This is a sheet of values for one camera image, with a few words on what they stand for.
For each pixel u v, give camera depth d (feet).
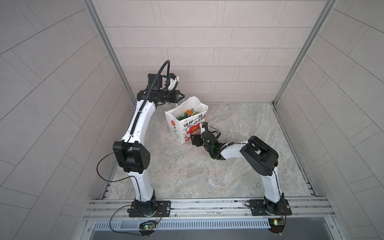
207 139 2.35
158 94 1.89
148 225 2.11
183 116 2.99
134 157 1.57
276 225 2.24
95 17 2.41
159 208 2.31
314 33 2.60
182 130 2.68
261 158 1.70
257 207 2.33
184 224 2.23
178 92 2.32
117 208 2.34
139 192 1.87
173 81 2.32
